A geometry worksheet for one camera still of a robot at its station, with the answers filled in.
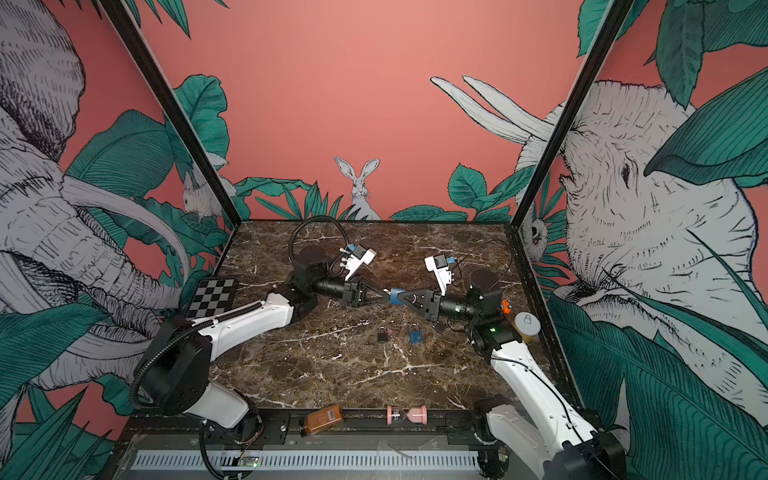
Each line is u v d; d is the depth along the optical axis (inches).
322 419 28.3
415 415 29.4
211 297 37.4
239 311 20.6
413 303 26.5
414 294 26.4
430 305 24.2
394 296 26.5
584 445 15.7
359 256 26.1
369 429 30.1
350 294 25.2
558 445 15.9
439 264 25.0
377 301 26.5
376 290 27.0
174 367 17.0
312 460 27.6
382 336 35.6
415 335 35.6
